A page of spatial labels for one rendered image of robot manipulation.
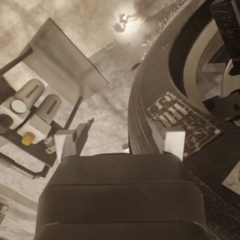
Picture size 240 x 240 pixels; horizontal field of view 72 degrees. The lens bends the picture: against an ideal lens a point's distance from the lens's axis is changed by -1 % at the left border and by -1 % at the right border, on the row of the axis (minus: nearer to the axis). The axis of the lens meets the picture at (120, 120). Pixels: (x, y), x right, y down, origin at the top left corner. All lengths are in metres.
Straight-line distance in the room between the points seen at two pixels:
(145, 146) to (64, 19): 0.81
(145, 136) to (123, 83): 0.79
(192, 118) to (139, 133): 0.07
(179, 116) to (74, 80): 0.88
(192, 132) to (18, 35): 0.99
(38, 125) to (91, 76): 0.44
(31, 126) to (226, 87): 0.58
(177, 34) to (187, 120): 0.25
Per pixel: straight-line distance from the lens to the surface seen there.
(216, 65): 0.49
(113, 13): 0.86
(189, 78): 0.35
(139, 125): 0.22
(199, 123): 0.17
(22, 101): 0.69
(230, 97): 0.36
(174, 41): 0.38
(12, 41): 1.10
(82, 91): 1.04
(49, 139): 0.71
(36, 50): 1.03
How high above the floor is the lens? 0.85
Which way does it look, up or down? 48 degrees down
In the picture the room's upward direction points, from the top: 171 degrees counter-clockwise
